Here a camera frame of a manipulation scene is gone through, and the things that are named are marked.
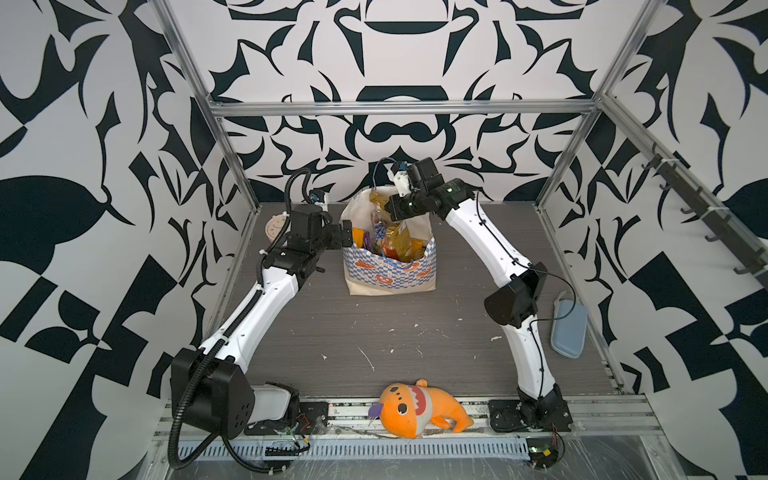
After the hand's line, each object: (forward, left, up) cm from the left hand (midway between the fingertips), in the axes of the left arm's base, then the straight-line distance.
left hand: (334, 217), depth 80 cm
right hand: (+5, -14, -1) cm, 15 cm away
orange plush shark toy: (-42, -18, -19) cm, 50 cm away
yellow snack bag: (-4, -20, -10) cm, 22 cm away
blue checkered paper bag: (-10, -8, -12) cm, 17 cm away
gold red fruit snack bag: (+3, -13, -5) cm, 14 cm away
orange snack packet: (+3, -5, -13) cm, 14 cm away
